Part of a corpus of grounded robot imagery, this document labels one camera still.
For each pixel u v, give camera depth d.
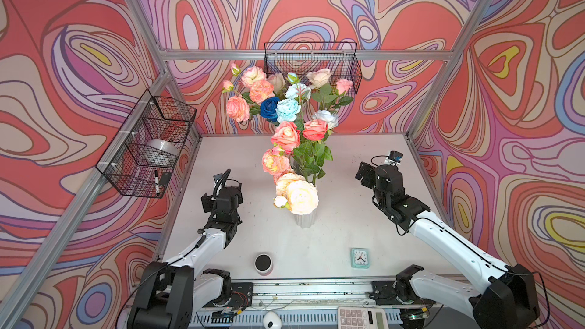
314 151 0.64
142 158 0.72
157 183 0.72
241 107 0.62
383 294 0.73
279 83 0.75
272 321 0.67
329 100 0.81
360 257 0.79
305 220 0.83
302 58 0.88
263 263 0.75
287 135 0.55
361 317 0.69
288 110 0.59
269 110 0.64
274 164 0.57
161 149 0.72
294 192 0.48
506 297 0.39
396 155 0.68
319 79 0.75
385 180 0.58
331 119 0.62
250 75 0.67
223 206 0.67
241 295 0.73
